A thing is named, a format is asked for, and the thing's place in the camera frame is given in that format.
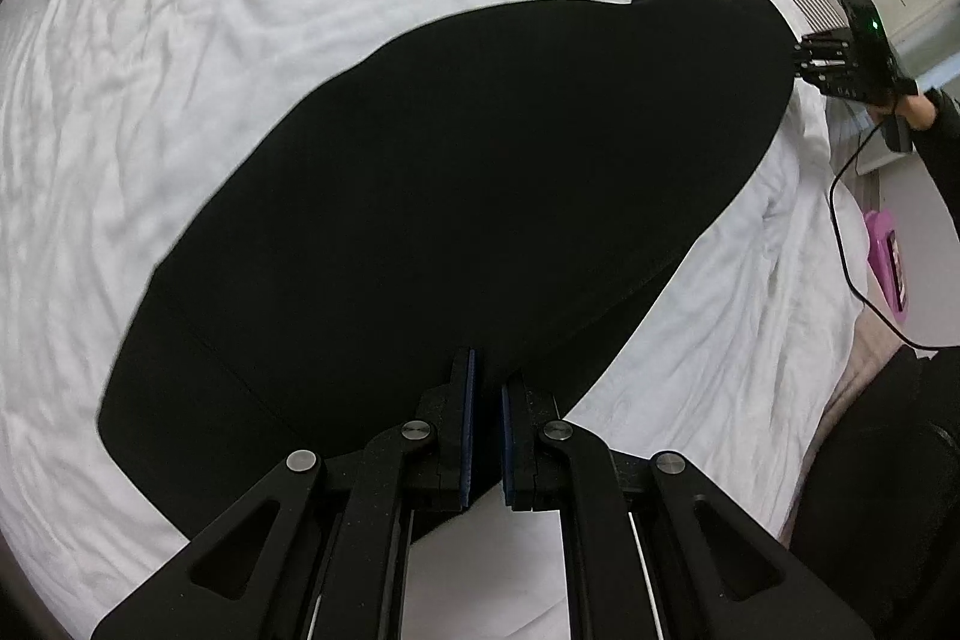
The black pants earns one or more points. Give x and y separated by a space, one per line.
500 194

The pink phone stand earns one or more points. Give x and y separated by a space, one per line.
886 262

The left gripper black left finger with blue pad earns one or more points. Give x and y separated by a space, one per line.
318 548

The person's dark trousers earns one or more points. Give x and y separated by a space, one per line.
878 515

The person's right hand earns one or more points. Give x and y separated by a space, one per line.
916 111

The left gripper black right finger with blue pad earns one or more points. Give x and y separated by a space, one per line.
652 547

